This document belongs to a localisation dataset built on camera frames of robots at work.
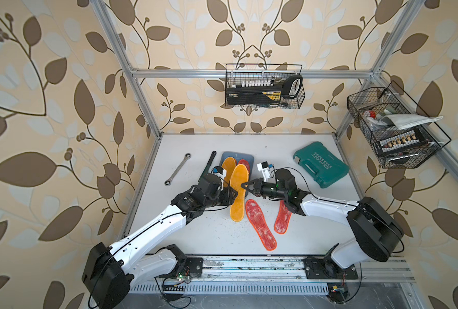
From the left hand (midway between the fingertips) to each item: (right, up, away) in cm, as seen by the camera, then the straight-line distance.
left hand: (235, 193), depth 76 cm
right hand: (+2, +2, +4) cm, 5 cm away
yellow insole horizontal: (-4, +10, +28) cm, 30 cm away
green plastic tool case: (+48, +8, +23) cm, 53 cm away
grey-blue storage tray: (+2, +14, +32) cm, 35 cm away
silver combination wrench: (-28, +14, +34) cm, 47 cm away
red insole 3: (+21, -14, +10) cm, 28 cm away
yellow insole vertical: (+1, +6, +6) cm, 9 cm away
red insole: (+6, +11, +31) cm, 33 cm away
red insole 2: (+9, -13, +12) cm, 20 cm away
